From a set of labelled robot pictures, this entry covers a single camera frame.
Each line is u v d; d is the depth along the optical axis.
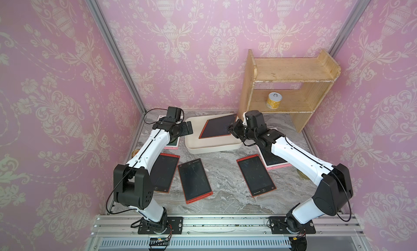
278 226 0.73
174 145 1.02
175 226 0.74
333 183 0.42
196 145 1.01
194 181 1.25
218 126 0.93
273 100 0.90
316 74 0.78
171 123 0.66
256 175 0.90
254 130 0.61
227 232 0.73
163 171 0.94
